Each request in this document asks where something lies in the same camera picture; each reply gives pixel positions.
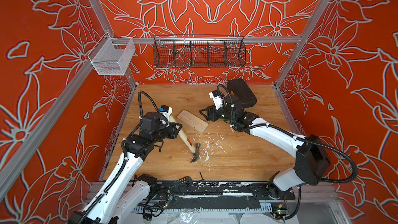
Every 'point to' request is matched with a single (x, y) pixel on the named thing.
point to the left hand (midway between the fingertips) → (180, 124)
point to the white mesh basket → (107, 60)
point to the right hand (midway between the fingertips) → (204, 106)
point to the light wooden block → (195, 123)
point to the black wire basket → (200, 51)
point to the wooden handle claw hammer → (196, 150)
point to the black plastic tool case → (240, 90)
